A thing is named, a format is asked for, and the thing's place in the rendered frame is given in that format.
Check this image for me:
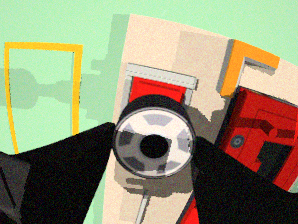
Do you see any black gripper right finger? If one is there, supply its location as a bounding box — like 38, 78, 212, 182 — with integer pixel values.
190, 136, 298, 224

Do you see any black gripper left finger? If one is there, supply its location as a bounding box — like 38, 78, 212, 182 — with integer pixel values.
0, 121, 116, 224

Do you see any black tyre with grey hub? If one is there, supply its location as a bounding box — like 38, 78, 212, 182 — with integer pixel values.
110, 95, 197, 179

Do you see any yellow rectangular outline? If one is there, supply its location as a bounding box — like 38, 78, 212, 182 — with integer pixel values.
4, 41, 82, 155

